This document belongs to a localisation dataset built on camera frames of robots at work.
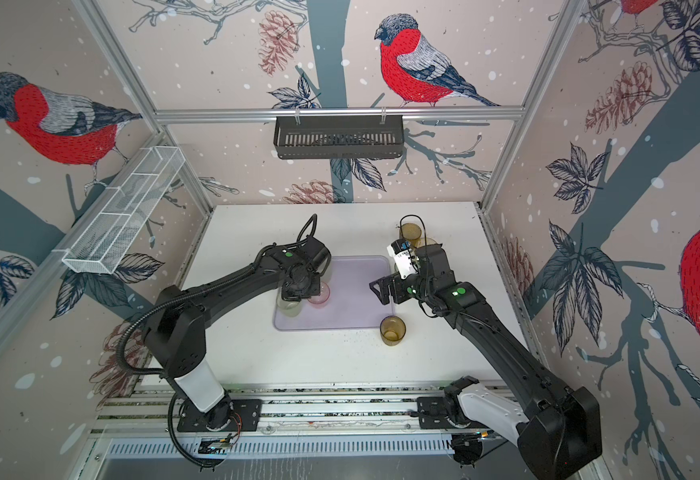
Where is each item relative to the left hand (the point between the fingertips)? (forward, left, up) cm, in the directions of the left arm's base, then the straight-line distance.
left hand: (311, 292), depth 86 cm
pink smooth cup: (+1, -2, -7) cm, 7 cm away
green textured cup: (-1, +8, -9) cm, 12 cm away
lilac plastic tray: (+1, -12, -9) cm, 15 cm away
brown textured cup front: (-9, -24, -7) cm, 26 cm away
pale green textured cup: (-3, -6, +15) cm, 16 cm away
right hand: (-2, -20, +9) cm, 22 cm away
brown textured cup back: (+25, -33, -3) cm, 42 cm away
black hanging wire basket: (+53, +5, +18) cm, 56 cm away
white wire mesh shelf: (+10, +49, +21) cm, 55 cm away
